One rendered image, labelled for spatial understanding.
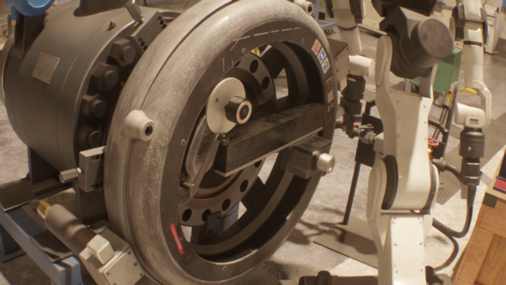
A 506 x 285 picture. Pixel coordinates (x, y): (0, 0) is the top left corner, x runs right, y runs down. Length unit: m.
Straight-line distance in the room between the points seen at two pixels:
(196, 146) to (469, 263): 1.11
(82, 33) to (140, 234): 0.61
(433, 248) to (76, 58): 1.61
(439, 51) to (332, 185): 1.45
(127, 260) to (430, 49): 0.83
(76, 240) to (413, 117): 0.90
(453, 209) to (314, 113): 1.44
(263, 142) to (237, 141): 0.09
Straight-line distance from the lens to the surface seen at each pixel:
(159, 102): 0.92
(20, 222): 1.59
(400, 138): 1.32
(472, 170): 1.43
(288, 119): 1.21
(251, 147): 1.12
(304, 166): 1.26
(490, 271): 1.79
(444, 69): 4.38
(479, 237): 1.72
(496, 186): 1.72
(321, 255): 1.97
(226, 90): 1.01
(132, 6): 0.97
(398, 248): 1.29
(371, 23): 7.80
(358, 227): 2.19
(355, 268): 1.93
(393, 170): 1.29
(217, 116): 1.01
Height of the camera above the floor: 1.07
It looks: 22 degrees down
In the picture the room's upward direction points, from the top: 6 degrees clockwise
